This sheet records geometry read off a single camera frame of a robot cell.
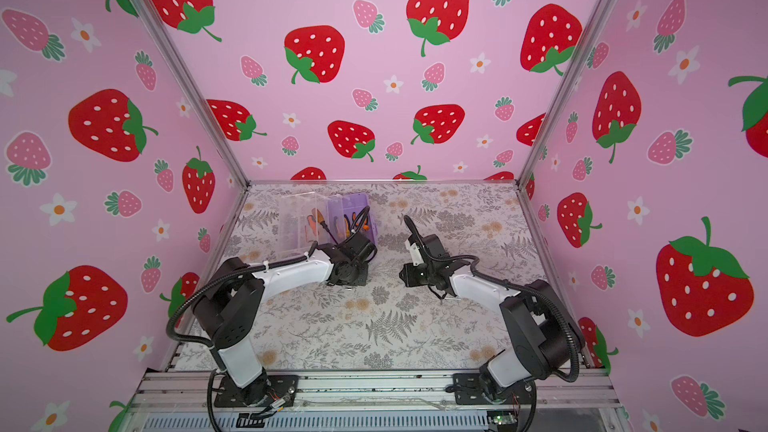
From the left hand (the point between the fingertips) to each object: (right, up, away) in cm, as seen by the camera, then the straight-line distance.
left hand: (361, 276), depth 92 cm
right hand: (+12, +1, -3) cm, 13 cm away
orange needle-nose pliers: (0, +15, +14) cm, 20 cm away
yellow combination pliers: (-6, +15, +13) cm, 20 cm away
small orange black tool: (-17, +16, +5) cm, 24 cm away
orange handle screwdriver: (-13, +16, +6) cm, 21 cm away
